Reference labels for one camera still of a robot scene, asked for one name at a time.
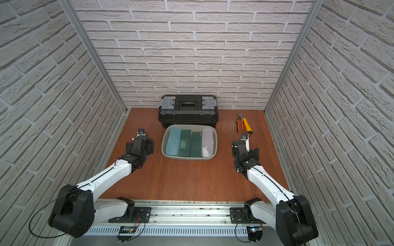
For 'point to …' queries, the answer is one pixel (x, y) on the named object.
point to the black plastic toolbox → (188, 110)
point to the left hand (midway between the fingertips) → (142, 141)
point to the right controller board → (255, 233)
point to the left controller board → (126, 229)
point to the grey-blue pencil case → (173, 141)
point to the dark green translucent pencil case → (185, 143)
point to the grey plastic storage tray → (193, 127)
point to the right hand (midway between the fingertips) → (249, 148)
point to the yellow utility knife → (248, 128)
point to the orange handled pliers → (240, 117)
